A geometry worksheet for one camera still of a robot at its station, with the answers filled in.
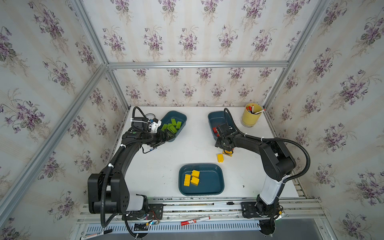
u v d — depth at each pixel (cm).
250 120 105
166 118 108
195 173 84
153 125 77
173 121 110
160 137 72
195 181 81
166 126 107
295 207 76
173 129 104
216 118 115
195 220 70
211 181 82
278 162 49
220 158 91
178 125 108
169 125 108
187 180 82
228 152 91
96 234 67
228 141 71
